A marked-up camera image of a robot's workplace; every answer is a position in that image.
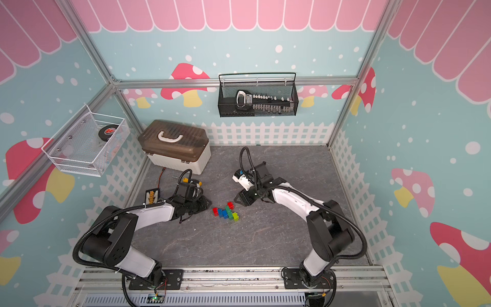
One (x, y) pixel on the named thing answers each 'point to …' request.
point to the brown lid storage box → (176, 145)
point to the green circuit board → (155, 298)
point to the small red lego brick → (231, 205)
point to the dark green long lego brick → (229, 212)
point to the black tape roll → (106, 132)
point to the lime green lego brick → (235, 217)
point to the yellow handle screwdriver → (185, 180)
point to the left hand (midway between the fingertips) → (210, 206)
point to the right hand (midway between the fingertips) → (239, 196)
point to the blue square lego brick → (225, 214)
